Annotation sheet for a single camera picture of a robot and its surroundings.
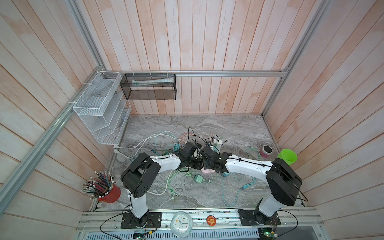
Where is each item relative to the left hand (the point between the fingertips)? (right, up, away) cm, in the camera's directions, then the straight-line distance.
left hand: (202, 167), depth 90 cm
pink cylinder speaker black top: (+41, +10, +3) cm, 42 cm away
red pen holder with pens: (-51, -5, -18) cm, 54 cm away
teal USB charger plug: (+14, -3, -3) cm, 15 cm away
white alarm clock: (-12, -22, -21) cm, 32 cm away
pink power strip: (+3, -1, -3) cm, 5 cm away
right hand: (+3, +4, 0) cm, 5 cm away
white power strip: (+10, +13, +2) cm, 17 cm away
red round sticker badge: (+3, -22, -17) cm, 28 cm away
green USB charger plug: (-2, -5, -5) cm, 7 cm away
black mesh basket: (-36, +54, +14) cm, 67 cm away
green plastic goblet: (+47, +9, -9) cm, 49 cm away
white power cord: (-43, +12, +10) cm, 46 cm away
